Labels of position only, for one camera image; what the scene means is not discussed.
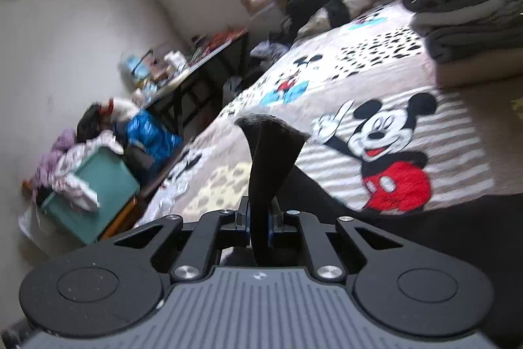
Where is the black garment with grey fringe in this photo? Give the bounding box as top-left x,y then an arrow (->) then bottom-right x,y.
236,114 -> 522,348

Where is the black and white clothes pile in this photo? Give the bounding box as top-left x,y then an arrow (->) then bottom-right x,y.
280,0 -> 373,41

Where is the teal storage box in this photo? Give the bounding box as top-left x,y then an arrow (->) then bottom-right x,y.
41,147 -> 140,244

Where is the blue plastic bag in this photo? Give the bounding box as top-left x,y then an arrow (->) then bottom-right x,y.
124,111 -> 182,172

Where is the Mickey Mouse plush blanket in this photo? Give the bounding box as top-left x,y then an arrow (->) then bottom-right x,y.
142,4 -> 522,222

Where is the dark desk with clutter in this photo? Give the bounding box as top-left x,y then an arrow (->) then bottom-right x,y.
118,27 -> 249,135

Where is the grey crumpled cloth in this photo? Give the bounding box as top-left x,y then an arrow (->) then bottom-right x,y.
250,40 -> 289,64

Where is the charcoal grey folded garment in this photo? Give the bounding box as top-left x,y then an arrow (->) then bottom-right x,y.
424,19 -> 522,64

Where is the beige folded garment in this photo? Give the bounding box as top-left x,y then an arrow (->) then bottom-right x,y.
434,52 -> 522,88

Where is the light grey folded garment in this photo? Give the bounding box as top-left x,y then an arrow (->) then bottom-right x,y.
410,0 -> 522,36

